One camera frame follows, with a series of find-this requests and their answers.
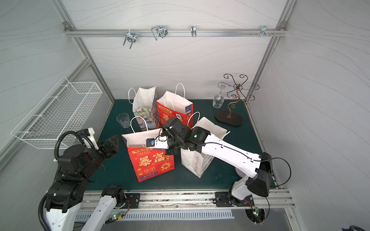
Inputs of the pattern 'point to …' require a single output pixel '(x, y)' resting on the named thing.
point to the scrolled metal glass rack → (228, 117)
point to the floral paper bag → (145, 108)
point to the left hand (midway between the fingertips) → (110, 138)
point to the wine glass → (218, 99)
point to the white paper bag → (198, 160)
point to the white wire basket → (63, 110)
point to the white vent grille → (171, 214)
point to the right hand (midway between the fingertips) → (159, 141)
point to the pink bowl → (240, 173)
